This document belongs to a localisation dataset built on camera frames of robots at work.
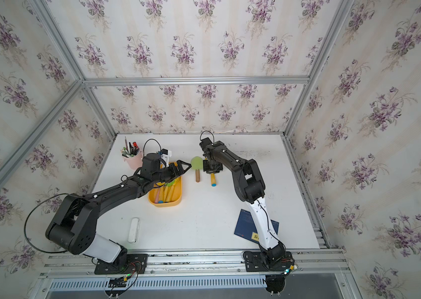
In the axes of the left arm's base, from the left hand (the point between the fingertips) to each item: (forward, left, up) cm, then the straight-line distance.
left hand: (188, 170), depth 86 cm
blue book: (-22, -27, -14) cm, 37 cm away
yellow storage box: (-6, +11, -12) cm, 18 cm away
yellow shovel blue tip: (+2, -12, -12) cm, 17 cm away
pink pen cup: (+12, +30, -3) cm, 32 cm away
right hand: (+9, -12, -14) cm, 21 cm away
